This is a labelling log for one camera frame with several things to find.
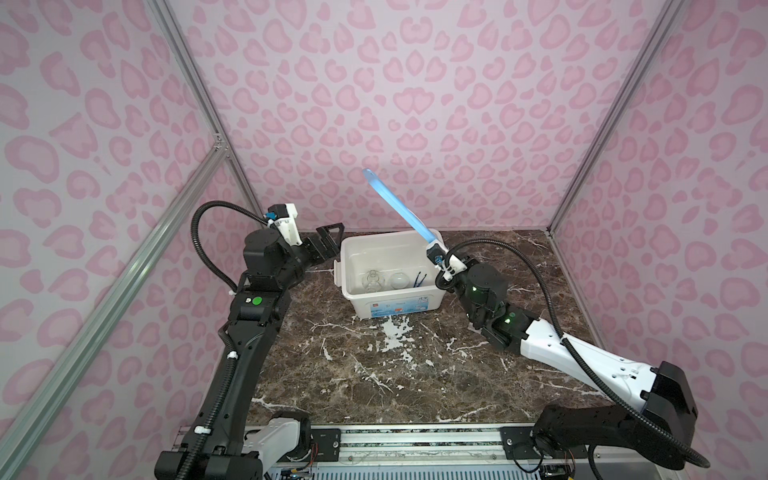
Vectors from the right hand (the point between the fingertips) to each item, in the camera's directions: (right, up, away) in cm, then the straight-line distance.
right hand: (451, 242), depth 72 cm
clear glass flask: (-21, -14, +30) cm, 39 cm away
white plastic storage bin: (-16, -9, +33) cm, 38 cm away
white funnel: (-12, -12, +32) cm, 36 cm away
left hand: (-28, +3, -4) cm, 28 cm away
